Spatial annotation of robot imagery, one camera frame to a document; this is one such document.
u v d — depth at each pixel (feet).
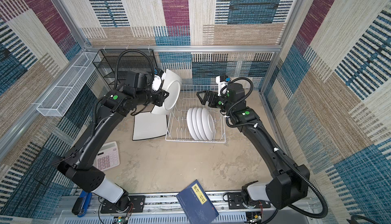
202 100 2.14
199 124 2.73
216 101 2.13
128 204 2.34
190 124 2.73
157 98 2.03
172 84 2.35
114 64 3.35
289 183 1.27
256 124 1.61
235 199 2.43
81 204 2.38
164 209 2.39
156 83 2.00
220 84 2.16
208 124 2.80
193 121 2.72
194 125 2.72
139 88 1.70
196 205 2.44
